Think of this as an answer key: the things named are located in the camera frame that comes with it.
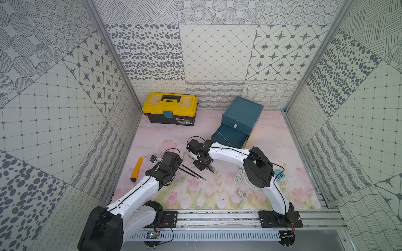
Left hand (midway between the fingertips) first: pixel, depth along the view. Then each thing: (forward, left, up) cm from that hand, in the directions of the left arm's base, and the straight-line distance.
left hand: (176, 160), depth 86 cm
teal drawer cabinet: (+23, -38, +14) cm, 46 cm away
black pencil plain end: (-1, -19, -7) cm, 21 cm away
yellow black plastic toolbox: (+32, +7, +10) cm, 34 cm away
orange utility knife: (-3, +24, -6) cm, 25 cm away
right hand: (+1, -16, -7) cm, 17 cm away
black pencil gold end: (-3, -9, -8) cm, 12 cm away
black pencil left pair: (-5, -10, -8) cm, 14 cm away
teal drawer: (+14, -33, +5) cm, 36 cm away
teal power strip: (-5, -59, -6) cm, 59 cm away
